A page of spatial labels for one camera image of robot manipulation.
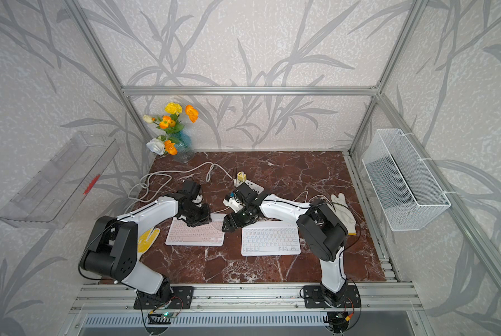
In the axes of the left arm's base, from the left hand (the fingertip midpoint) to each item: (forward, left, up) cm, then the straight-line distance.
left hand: (213, 218), depth 90 cm
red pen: (-1, +35, +27) cm, 44 cm away
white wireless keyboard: (-8, -25, -3) cm, 26 cm away
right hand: (-4, -8, +2) cm, 9 cm away
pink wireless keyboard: (-5, +1, -3) cm, 6 cm away
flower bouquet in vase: (+31, +21, +18) cm, 41 cm away
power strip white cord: (+22, +36, -5) cm, 43 cm away
